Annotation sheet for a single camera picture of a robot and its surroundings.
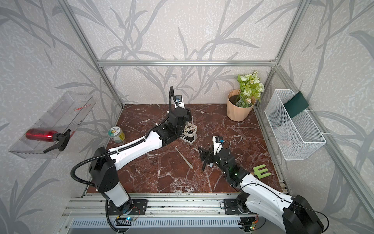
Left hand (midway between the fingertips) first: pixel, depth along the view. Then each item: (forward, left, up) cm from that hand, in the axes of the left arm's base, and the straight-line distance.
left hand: (186, 105), depth 78 cm
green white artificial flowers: (+18, -41, -3) cm, 45 cm away
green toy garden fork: (-26, -43, -30) cm, 58 cm away
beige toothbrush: (-16, +2, -30) cm, 34 cm away
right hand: (-16, -11, -16) cm, 25 cm away
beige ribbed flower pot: (+12, -33, -19) cm, 40 cm away
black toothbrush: (-23, -10, -30) cm, 39 cm away
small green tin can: (-4, +46, -24) cm, 52 cm away
